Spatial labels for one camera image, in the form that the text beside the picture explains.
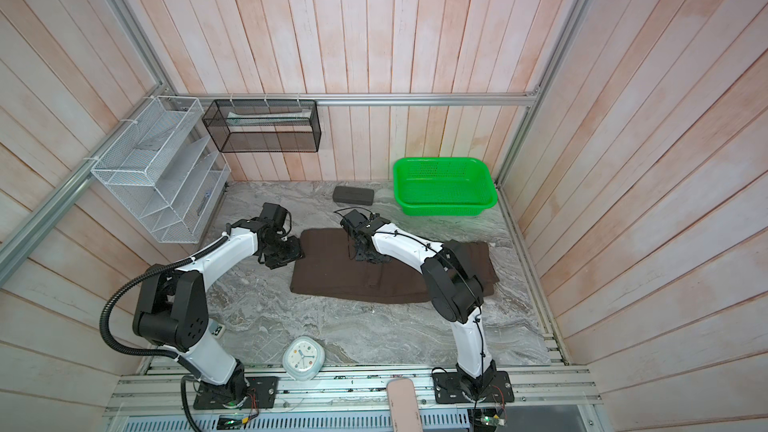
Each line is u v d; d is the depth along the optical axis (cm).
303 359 76
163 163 70
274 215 75
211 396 67
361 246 69
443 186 118
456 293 51
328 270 93
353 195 114
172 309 46
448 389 73
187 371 54
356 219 76
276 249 77
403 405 70
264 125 100
